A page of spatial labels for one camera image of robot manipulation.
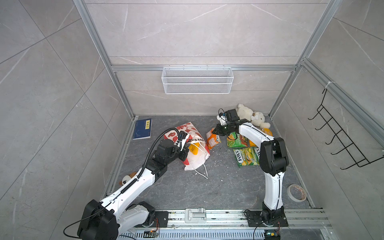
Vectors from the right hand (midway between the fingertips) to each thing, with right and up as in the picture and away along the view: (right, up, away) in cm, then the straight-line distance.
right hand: (213, 130), depth 98 cm
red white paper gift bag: (-14, -20, -4) cm, 25 cm away
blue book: (-52, +1, +12) cm, 54 cm away
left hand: (-16, -5, -20) cm, 26 cm away
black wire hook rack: (+55, -5, -33) cm, 65 cm away
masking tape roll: (+45, -35, -16) cm, 59 cm away
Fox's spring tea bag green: (+21, -16, -5) cm, 27 cm away
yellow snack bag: (+40, -1, +7) cm, 41 cm away
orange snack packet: (-1, -5, -3) cm, 6 cm away
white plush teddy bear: (+33, +9, +9) cm, 36 cm away
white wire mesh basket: (-11, +34, +2) cm, 36 cm away
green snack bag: (+16, -7, +3) cm, 18 cm away
